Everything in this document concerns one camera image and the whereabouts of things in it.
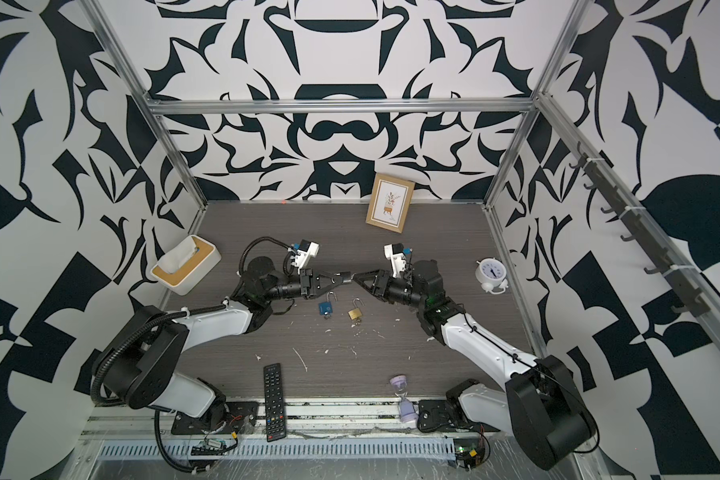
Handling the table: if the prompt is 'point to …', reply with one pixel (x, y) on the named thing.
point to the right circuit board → (469, 452)
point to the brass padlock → (356, 313)
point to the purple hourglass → (407, 412)
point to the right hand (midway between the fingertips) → (357, 281)
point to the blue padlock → (326, 308)
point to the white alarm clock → (492, 273)
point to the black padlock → (345, 276)
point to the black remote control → (274, 402)
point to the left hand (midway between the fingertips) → (345, 278)
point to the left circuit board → (209, 447)
